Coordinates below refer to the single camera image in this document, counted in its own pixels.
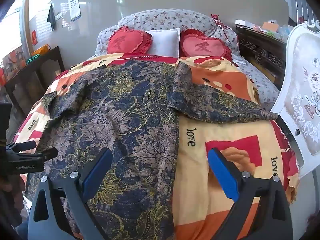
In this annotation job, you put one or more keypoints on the dark carved wooden cabinet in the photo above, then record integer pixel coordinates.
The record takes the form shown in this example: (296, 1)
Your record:
(262, 52)

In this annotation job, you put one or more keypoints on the person's left hand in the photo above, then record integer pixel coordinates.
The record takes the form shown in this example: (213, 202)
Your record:
(11, 188)

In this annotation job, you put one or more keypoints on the green bundle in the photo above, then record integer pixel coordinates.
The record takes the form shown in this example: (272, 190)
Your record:
(32, 59)

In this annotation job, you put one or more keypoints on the dark hanging cloth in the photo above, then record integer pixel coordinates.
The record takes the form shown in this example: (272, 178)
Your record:
(51, 17)

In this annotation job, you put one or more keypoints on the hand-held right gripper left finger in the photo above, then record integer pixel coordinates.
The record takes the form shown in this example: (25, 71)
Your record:
(97, 173)

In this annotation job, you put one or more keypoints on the orange card box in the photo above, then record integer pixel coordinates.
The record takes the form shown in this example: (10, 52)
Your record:
(270, 26)

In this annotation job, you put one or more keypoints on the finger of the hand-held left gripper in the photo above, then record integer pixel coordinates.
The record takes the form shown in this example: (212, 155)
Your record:
(23, 145)
(43, 155)

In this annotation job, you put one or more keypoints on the floral bed sheet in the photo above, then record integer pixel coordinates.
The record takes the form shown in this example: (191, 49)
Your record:
(260, 82)

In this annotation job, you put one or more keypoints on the metal rack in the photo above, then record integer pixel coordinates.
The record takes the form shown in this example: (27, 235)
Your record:
(301, 7)

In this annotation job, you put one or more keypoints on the white flat box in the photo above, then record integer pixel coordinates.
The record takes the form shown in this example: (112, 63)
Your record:
(243, 23)

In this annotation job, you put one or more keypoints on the red wall paper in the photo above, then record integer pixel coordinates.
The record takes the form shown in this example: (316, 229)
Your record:
(34, 37)

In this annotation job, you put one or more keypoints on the white pillow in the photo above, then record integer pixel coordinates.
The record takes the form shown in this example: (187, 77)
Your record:
(163, 42)

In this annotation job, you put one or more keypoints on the orange red printed blanket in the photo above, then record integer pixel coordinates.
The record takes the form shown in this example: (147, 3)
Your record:
(225, 135)

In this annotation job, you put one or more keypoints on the red heart-shaped pillow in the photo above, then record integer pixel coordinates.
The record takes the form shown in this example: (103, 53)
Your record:
(202, 46)
(127, 41)

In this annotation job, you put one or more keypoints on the dark wooden side cabinet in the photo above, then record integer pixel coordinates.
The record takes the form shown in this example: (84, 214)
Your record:
(37, 80)

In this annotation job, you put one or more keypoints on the orange bag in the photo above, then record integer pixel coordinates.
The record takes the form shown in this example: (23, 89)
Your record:
(41, 50)

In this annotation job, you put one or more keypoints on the white ornate chair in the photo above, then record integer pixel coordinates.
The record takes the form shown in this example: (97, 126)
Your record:
(305, 80)

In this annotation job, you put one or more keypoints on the wall chart poster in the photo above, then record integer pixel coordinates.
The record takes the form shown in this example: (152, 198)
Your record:
(74, 5)

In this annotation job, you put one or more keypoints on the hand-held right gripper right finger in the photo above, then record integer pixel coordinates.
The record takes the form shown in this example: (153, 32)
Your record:
(222, 177)

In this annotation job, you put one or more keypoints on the colourful printed box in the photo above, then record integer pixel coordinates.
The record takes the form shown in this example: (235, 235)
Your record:
(13, 62)

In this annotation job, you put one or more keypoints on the navy floral patterned shirt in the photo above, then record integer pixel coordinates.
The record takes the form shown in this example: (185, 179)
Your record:
(125, 117)

